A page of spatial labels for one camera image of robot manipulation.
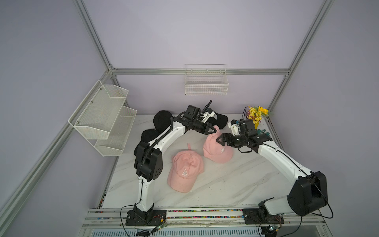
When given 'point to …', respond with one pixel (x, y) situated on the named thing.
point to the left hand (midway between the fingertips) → (214, 132)
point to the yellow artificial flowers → (255, 113)
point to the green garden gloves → (263, 131)
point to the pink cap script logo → (215, 150)
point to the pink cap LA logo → (186, 166)
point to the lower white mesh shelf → (113, 146)
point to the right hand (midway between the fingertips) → (223, 142)
